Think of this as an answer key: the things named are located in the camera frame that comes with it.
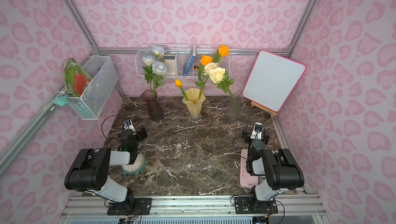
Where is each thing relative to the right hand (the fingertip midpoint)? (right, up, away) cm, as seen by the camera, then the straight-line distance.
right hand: (255, 126), depth 88 cm
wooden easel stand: (+18, +6, +18) cm, 26 cm away
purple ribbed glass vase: (-62, +9, +15) cm, 64 cm away
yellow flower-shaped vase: (-35, +13, -1) cm, 37 cm away
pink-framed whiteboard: (+11, +26, +2) cm, 28 cm away
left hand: (-72, -1, +5) cm, 73 cm away
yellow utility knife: (-34, +35, +9) cm, 50 cm away
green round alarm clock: (-66, -22, -5) cm, 69 cm away
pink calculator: (-50, +37, +7) cm, 63 cm away
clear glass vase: (-11, +11, +7) cm, 17 cm away
